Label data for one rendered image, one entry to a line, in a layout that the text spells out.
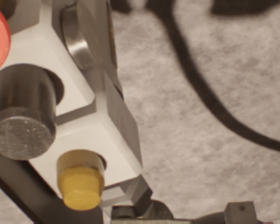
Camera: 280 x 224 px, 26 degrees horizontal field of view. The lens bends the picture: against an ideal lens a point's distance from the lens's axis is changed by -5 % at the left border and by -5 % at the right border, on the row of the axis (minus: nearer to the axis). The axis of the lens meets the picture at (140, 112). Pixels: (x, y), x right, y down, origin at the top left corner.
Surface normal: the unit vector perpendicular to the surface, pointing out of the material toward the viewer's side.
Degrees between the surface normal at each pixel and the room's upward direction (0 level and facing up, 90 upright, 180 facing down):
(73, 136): 0
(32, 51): 0
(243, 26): 0
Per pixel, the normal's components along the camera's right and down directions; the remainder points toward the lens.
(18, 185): 0.93, -0.32
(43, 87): 0.72, -0.53
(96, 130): 0.11, 0.73
